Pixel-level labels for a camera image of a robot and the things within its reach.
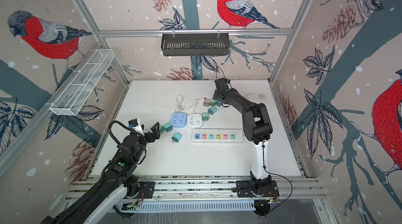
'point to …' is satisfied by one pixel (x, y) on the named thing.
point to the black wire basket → (199, 45)
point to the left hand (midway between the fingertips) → (150, 124)
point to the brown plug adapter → (206, 102)
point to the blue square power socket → (178, 119)
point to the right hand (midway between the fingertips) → (220, 97)
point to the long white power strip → (217, 135)
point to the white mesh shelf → (70, 99)
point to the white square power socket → (194, 120)
